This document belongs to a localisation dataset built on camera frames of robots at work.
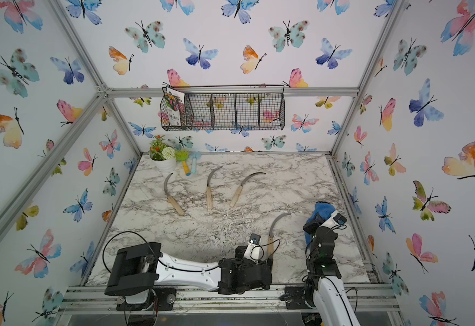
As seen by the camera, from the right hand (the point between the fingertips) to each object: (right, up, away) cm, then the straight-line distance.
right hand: (320, 212), depth 82 cm
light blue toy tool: (-60, +26, +37) cm, 75 cm away
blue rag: (-5, -10, 0) cm, 11 cm away
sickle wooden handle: (-67, +3, +19) cm, 70 cm away
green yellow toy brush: (-66, +26, +36) cm, 80 cm away
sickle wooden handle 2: (-49, +7, +22) cm, 54 cm away
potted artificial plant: (-71, +24, +20) cm, 78 cm away
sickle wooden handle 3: (-33, +8, +22) cm, 41 cm away
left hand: (-22, -15, -5) cm, 27 cm away
